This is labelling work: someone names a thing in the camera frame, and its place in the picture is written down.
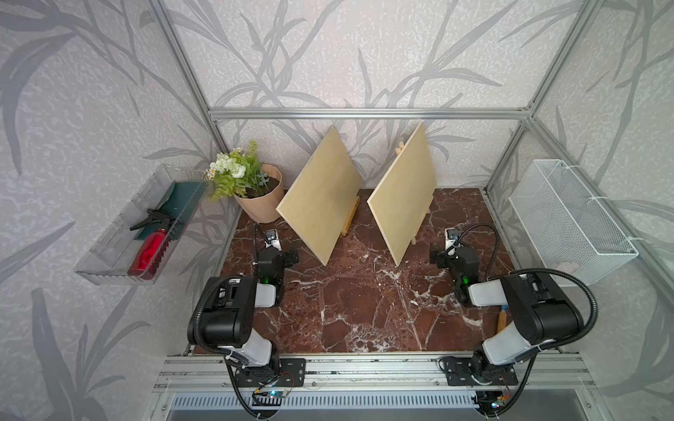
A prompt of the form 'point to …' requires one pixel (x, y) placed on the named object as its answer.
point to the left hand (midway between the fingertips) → (279, 243)
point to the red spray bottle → (148, 258)
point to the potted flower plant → (257, 189)
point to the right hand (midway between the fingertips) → (445, 240)
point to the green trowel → (179, 202)
